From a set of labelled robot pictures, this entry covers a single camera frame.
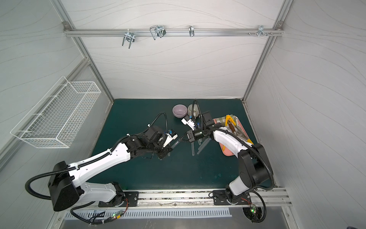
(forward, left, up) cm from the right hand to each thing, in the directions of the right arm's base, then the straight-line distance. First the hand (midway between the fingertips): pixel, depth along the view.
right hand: (180, 140), depth 79 cm
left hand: (-5, +5, -1) cm, 7 cm away
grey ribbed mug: (+30, -9, -9) cm, 33 cm away
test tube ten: (+4, -14, -16) cm, 22 cm away
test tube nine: (+7, -15, -17) cm, 23 cm away
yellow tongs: (+27, -33, -13) cm, 44 cm away
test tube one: (-2, +2, +1) cm, 3 cm away
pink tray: (+22, -35, -14) cm, 44 cm away
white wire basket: (-1, +60, +18) cm, 63 cm away
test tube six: (+3, -7, -16) cm, 18 cm away
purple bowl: (+32, +4, -12) cm, 34 cm away
